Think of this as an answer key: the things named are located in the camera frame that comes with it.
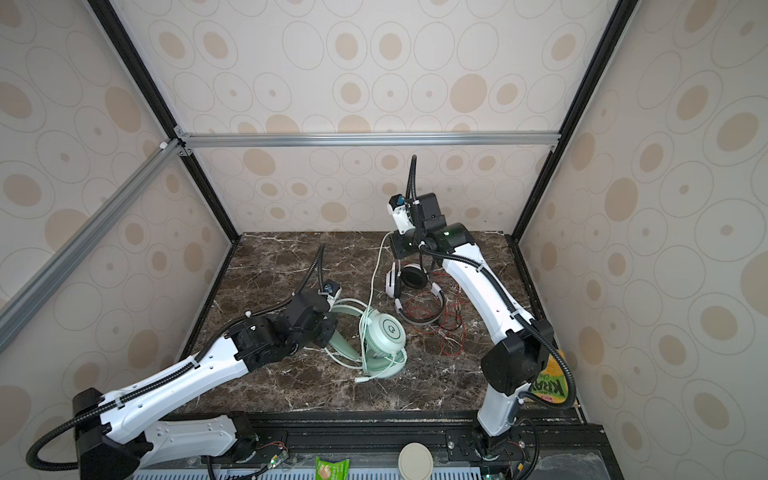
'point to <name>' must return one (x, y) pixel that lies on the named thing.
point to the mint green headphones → (364, 336)
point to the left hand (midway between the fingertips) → (339, 315)
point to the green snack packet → (326, 470)
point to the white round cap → (415, 462)
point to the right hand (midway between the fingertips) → (395, 236)
